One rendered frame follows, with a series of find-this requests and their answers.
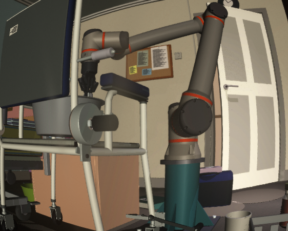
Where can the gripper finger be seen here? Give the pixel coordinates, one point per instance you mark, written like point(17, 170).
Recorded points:
point(83, 84)
point(93, 84)

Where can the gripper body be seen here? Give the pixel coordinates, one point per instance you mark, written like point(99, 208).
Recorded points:
point(89, 67)

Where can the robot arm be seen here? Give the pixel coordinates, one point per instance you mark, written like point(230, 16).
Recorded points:
point(206, 60)

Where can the black release knob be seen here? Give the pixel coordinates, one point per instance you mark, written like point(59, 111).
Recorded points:
point(106, 122)

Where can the grey commode pan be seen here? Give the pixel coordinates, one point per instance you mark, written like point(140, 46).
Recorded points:
point(50, 115)

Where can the dark grey backrest panel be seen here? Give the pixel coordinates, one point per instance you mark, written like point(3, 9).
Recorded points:
point(36, 55)

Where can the orange bedside locker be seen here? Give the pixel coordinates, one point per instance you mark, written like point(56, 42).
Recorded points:
point(120, 187)

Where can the navy padded armrest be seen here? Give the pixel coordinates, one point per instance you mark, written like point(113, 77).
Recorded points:
point(124, 86)

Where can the grey round ratchet disc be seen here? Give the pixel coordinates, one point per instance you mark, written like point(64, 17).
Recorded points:
point(80, 125)

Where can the cork notice board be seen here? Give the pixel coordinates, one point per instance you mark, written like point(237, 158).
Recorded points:
point(148, 63)

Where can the pink pillow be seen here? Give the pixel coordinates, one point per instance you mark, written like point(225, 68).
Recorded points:
point(26, 113)

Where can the green hospital bed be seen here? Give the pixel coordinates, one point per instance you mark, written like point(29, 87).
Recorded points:
point(14, 144)

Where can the grey caster wheel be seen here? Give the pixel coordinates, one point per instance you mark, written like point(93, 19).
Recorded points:
point(56, 214)
point(7, 221)

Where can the pink flat box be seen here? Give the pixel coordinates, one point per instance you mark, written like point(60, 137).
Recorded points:
point(210, 169)

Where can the dark blue carry case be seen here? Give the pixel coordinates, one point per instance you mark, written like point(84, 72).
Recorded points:
point(216, 187)

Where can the white panelled door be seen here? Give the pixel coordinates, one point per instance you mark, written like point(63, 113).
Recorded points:
point(249, 134)

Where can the grey round bucket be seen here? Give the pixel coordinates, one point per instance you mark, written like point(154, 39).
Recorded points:
point(237, 222)

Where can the cream tubular commode chair frame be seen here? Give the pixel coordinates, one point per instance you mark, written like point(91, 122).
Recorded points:
point(144, 125)

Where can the grey wall switch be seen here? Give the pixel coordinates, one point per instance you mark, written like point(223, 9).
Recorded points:
point(178, 55)

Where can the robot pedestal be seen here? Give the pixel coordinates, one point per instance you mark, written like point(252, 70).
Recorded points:
point(180, 187)

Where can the black wall clock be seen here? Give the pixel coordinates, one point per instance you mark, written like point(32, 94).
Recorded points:
point(228, 2)

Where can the grey metal frame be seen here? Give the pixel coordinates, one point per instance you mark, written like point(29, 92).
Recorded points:
point(273, 220)

